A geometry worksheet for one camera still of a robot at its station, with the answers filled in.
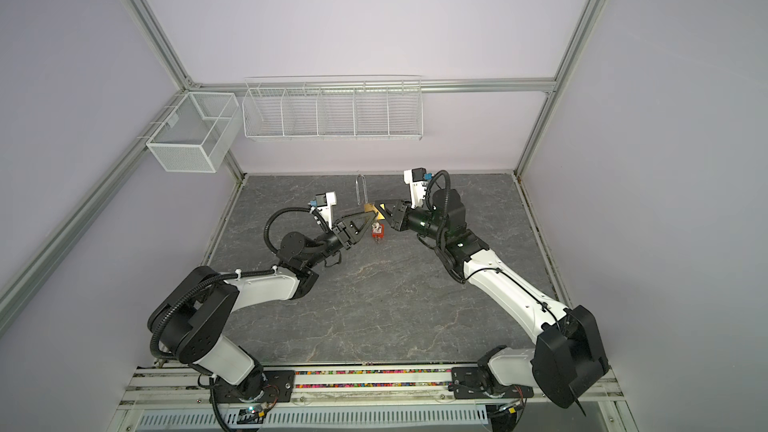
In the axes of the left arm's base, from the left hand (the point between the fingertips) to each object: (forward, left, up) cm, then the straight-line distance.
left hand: (378, 220), depth 71 cm
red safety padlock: (-2, 0, -2) cm, 2 cm away
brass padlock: (+8, +4, 0) cm, 9 cm away
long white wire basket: (+51, -2, -3) cm, 51 cm away
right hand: (+3, +1, +2) cm, 3 cm away
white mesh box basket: (+40, +59, -3) cm, 71 cm away
